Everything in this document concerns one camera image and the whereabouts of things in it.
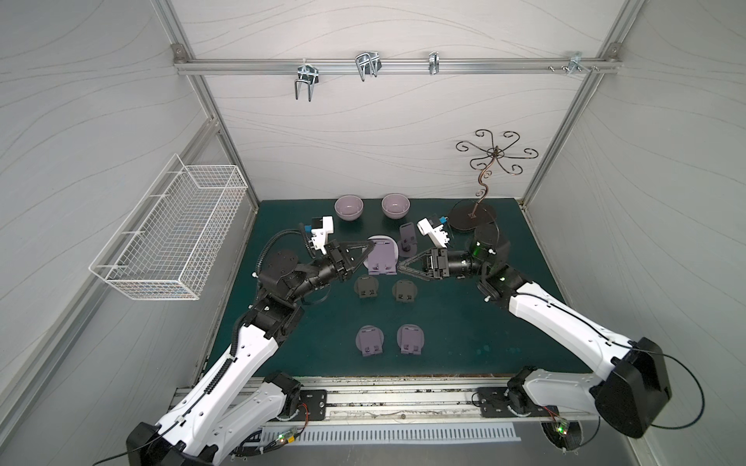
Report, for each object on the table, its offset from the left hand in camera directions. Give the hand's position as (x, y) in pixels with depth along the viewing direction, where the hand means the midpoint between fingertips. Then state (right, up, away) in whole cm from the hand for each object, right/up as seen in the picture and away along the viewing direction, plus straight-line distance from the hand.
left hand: (375, 248), depth 59 cm
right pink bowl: (+7, +13, +56) cm, 58 cm away
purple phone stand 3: (+10, -29, +25) cm, 40 cm away
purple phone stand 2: (-2, -29, +26) cm, 39 cm away
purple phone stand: (+2, -2, +4) cm, 5 cm away
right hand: (+5, -5, +3) cm, 8 cm away
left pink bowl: (-12, +12, +56) cm, 59 cm away
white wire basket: (-50, +2, +11) cm, 52 cm away
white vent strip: (+4, -47, +12) cm, 48 cm away
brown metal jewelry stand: (+39, +10, +56) cm, 69 cm away
